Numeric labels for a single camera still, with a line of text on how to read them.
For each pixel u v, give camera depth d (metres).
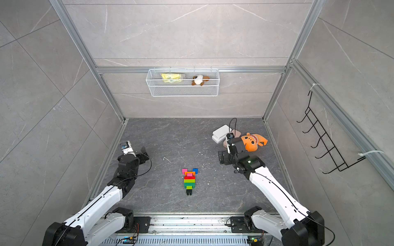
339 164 0.60
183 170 0.88
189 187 0.83
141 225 0.73
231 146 0.58
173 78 0.84
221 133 1.06
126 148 0.70
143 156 0.76
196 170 0.92
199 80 0.86
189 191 0.82
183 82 0.88
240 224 0.73
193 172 0.89
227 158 0.71
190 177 0.88
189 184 0.85
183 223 0.75
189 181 0.85
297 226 0.38
